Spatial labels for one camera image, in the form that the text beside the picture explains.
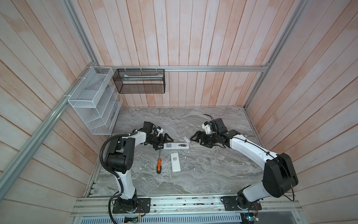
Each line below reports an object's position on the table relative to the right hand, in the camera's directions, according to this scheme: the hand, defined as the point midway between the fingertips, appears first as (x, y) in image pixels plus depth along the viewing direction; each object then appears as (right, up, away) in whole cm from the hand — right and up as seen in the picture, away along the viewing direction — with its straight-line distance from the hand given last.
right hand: (194, 140), depth 85 cm
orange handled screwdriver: (-22, -17, 0) cm, 28 cm away
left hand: (-16, -4, +7) cm, 18 cm away
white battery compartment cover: (-4, -1, +14) cm, 14 cm away
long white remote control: (-12, -5, +9) cm, 16 cm away
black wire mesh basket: (-39, +43, +19) cm, 61 cm away
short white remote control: (-12, -13, +4) cm, 19 cm away
